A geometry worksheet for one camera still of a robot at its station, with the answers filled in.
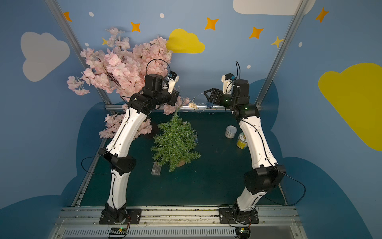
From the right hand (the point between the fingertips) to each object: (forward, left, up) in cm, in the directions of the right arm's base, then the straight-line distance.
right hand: (212, 92), depth 74 cm
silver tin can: (+5, -17, -37) cm, 41 cm away
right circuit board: (-54, -19, -45) cm, 72 cm away
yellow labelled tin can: (-5, -23, -35) cm, 42 cm away
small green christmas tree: (-22, +17, -16) cm, 32 cm away
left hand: (+2, +18, 0) cm, 18 cm away
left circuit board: (-58, +44, -44) cm, 85 cm away
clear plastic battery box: (-25, +31, -41) cm, 57 cm away
